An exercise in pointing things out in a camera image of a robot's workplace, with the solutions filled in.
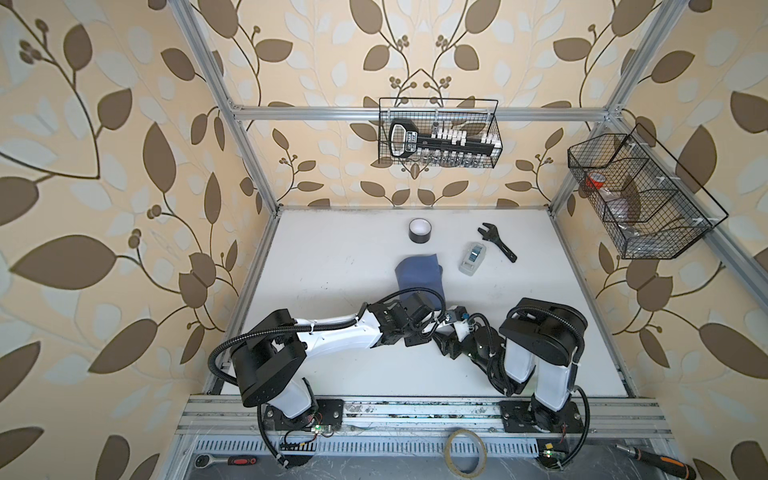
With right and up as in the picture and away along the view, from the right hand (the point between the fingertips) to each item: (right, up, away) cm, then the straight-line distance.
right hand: (440, 328), depth 89 cm
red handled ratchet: (-57, -24, -21) cm, 66 cm away
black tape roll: (-4, +30, +26) cm, 40 cm away
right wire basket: (+50, +35, -16) cm, 63 cm away
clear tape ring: (+7, -22, -22) cm, 32 cm away
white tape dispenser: (+13, +21, +13) cm, 28 cm away
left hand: (-4, +4, -6) cm, 8 cm away
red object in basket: (+47, +45, 0) cm, 65 cm away
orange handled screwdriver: (+48, -24, -22) cm, 58 cm away
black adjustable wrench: (+23, +28, +23) cm, 43 cm away
